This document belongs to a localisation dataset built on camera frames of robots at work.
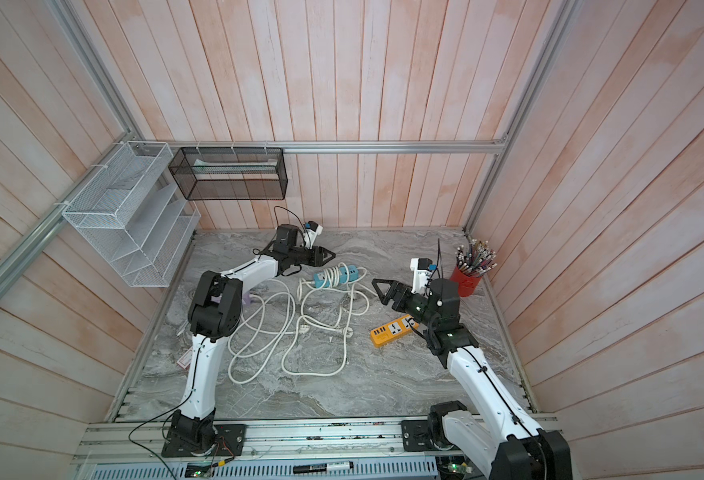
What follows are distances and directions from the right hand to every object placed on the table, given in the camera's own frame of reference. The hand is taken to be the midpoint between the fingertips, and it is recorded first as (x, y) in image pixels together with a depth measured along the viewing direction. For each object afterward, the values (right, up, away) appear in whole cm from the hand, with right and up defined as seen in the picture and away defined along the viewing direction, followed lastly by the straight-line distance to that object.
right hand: (381, 283), depth 78 cm
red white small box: (-57, -23, +8) cm, 62 cm away
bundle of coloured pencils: (+32, +7, +14) cm, 36 cm away
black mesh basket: (-51, +37, +26) cm, 68 cm away
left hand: (-15, +7, +24) cm, 29 cm away
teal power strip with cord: (-12, +1, +20) cm, 23 cm away
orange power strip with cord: (+5, -16, +12) cm, 20 cm away
